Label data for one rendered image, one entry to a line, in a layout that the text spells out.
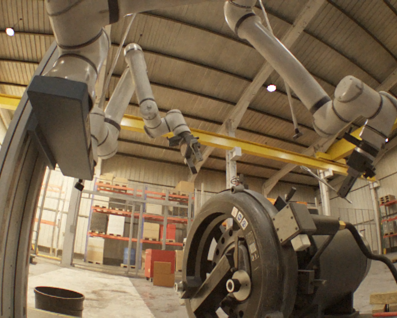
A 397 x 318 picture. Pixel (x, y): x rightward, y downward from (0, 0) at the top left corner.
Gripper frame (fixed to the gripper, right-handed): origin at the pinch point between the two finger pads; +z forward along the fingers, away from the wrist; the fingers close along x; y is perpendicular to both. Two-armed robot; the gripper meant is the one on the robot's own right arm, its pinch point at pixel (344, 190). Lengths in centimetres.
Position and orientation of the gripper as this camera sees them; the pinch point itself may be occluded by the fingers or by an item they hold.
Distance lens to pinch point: 81.0
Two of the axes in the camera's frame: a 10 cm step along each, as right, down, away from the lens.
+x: 8.0, 0.9, 6.0
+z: -3.6, 8.6, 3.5
